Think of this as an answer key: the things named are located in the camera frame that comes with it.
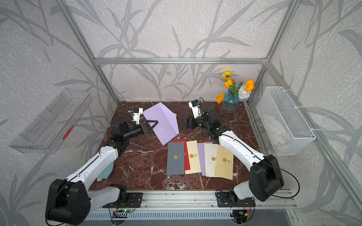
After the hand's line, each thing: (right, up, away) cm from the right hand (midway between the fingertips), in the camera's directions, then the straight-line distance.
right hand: (184, 116), depth 79 cm
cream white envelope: (+17, -26, +11) cm, 33 cm away
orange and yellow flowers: (+34, +14, +2) cm, 37 cm away
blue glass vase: (+33, +10, +26) cm, 43 cm away
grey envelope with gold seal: (-6, -28, +10) cm, 30 cm away
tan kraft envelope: (+25, -30, +8) cm, 39 cm away
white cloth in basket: (+51, -9, -3) cm, 52 cm away
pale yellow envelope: (+5, -23, +15) cm, 28 cm away
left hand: (-15, -4, -3) cm, 16 cm away
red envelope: (+1, -28, +10) cm, 29 cm away
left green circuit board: (-30, -48, -8) cm, 57 cm away
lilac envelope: (+11, -23, +15) cm, 29 cm away
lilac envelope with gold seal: (-10, -7, +1) cm, 13 cm away
